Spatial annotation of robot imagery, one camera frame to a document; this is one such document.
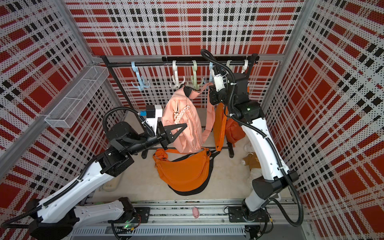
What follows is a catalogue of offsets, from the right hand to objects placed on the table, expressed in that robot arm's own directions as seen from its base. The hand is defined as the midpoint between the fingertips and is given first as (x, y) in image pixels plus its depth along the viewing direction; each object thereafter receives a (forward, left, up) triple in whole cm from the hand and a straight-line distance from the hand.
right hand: (213, 87), depth 66 cm
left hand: (-22, +10, +1) cm, 25 cm away
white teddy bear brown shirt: (-17, -23, -40) cm, 49 cm away
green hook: (+86, -21, -36) cm, 96 cm away
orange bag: (-5, -13, -28) cm, 31 cm away
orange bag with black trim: (-24, +15, -40) cm, 49 cm away
